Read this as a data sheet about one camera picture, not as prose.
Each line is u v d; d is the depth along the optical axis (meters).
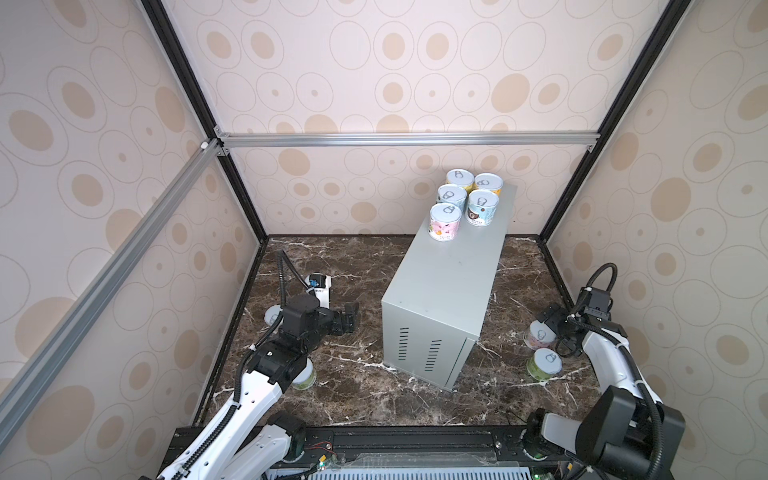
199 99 0.81
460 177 0.80
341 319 0.66
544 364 0.83
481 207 0.72
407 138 0.92
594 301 0.66
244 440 0.47
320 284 0.65
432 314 0.59
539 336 0.87
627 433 0.40
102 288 0.54
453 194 0.75
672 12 0.68
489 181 0.78
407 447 0.75
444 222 0.69
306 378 0.80
